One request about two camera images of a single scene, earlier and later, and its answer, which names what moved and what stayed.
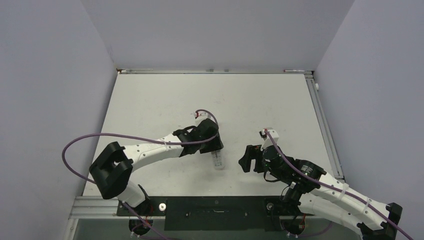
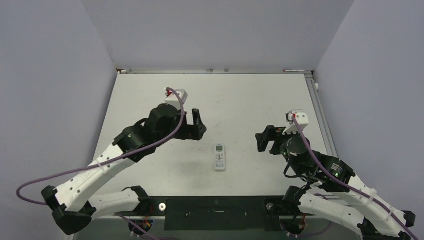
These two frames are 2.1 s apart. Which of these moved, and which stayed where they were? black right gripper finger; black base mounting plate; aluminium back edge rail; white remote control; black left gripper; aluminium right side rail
Moved: black left gripper; black right gripper finger
Stayed: aluminium right side rail; aluminium back edge rail; white remote control; black base mounting plate
